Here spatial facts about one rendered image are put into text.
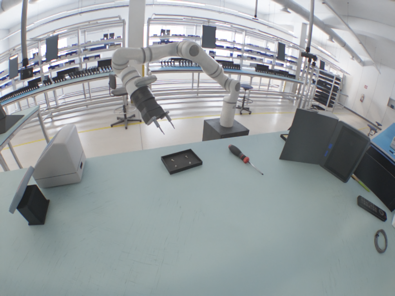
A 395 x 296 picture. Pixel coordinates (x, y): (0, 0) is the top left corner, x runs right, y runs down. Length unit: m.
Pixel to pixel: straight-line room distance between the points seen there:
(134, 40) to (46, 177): 4.00
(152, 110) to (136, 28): 3.88
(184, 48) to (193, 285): 0.78
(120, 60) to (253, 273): 0.72
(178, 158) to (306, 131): 0.46
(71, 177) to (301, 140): 0.76
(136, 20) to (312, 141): 4.22
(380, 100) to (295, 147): 11.37
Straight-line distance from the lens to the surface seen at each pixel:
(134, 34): 4.33
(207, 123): 1.16
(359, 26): 6.36
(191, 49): 0.76
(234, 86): 1.04
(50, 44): 4.20
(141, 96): 0.56
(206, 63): 0.83
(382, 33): 6.16
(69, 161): 0.49
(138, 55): 0.67
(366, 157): 0.84
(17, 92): 5.35
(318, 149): 0.69
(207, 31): 4.03
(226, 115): 1.10
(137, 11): 4.44
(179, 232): 0.37
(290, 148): 0.63
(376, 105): 11.93
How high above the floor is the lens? 1.33
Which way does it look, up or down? 34 degrees down
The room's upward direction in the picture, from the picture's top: 4 degrees clockwise
